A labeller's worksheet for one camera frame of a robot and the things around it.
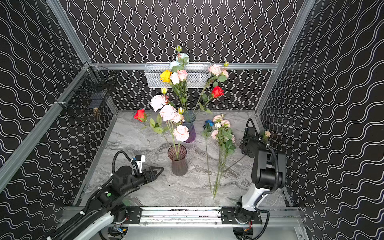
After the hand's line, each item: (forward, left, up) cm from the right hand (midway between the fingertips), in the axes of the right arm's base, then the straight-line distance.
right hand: (249, 150), depth 96 cm
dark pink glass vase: (-12, +44, +15) cm, 48 cm away
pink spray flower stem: (-23, +23, -2) cm, 32 cm away
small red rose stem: (-3, +60, +34) cm, 69 cm away
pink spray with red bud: (+7, +14, +2) cm, 16 cm away
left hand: (-21, +51, +13) cm, 57 cm away
